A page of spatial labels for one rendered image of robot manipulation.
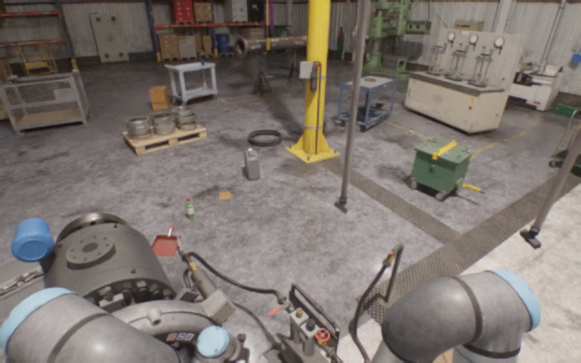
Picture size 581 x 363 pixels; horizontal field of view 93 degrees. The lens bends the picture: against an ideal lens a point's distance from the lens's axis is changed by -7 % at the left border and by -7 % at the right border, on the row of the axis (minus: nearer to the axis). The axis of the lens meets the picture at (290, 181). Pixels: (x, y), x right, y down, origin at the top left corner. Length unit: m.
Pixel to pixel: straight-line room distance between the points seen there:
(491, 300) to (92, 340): 0.61
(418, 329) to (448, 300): 0.07
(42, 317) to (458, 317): 0.63
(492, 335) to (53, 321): 0.68
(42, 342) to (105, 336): 0.08
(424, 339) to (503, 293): 0.16
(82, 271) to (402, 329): 1.40
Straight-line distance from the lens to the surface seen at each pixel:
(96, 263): 1.64
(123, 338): 0.50
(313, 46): 4.17
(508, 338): 0.67
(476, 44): 7.04
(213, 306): 1.40
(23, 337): 0.57
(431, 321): 0.58
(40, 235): 1.77
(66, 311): 0.55
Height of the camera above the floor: 1.89
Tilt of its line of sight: 30 degrees down
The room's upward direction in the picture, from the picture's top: 1 degrees clockwise
